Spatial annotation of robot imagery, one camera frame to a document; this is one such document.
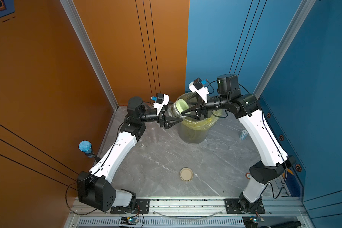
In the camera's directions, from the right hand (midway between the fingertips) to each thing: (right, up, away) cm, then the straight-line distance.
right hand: (187, 106), depth 61 cm
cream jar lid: (+2, -39, +24) cm, 46 cm away
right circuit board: (+36, -56, +10) cm, 67 cm away
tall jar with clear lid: (-19, -16, +36) cm, 44 cm away
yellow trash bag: (+8, -8, +13) cm, 17 cm away
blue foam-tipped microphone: (-45, -18, +2) cm, 49 cm away
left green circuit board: (-29, -57, +10) cm, 65 cm away
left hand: (-3, -2, +2) cm, 4 cm away
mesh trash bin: (+5, -17, +31) cm, 36 cm away
